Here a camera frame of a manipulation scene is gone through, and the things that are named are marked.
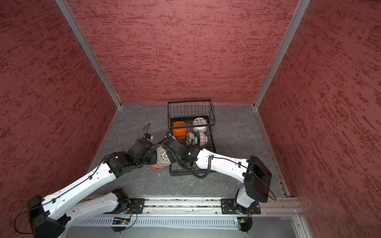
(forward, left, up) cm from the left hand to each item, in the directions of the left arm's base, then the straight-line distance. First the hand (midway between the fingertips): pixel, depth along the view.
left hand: (156, 157), depth 77 cm
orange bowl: (+19, -11, -6) cm, 23 cm away
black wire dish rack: (+39, -18, -11) cm, 45 cm away
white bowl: (+35, -24, -12) cm, 45 cm away
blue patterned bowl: (+14, -24, -3) cm, 28 cm away
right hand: (+3, -9, 0) cm, 10 cm away
